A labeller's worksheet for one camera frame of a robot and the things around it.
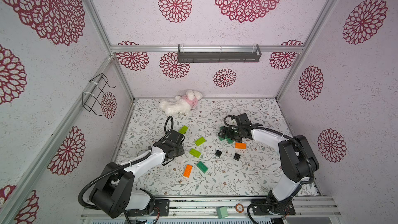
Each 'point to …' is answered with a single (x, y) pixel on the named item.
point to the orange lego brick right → (240, 145)
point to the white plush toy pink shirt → (181, 104)
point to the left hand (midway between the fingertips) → (179, 150)
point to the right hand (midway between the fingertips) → (223, 133)
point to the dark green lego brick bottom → (202, 167)
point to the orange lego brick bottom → (187, 170)
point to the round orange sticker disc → (239, 208)
